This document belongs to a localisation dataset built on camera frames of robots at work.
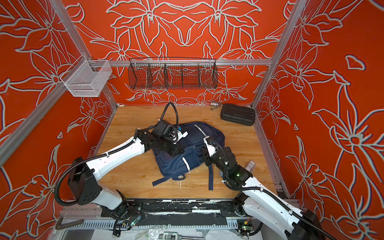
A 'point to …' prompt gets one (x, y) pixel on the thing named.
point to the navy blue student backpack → (199, 135)
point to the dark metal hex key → (59, 225)
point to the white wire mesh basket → (86, 78)
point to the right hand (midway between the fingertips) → (200, 146)
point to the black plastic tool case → (238, 114)
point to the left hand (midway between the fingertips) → (184, 149)
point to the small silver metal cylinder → (214, 104)
